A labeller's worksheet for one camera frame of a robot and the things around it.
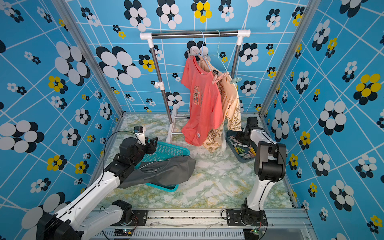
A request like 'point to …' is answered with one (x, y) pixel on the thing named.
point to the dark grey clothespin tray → (232, 132)
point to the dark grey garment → (175, 171)
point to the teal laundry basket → (164, 150)
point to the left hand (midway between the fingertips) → (154, 136)
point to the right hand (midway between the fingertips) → (239, 137)
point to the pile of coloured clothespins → (245, 152)
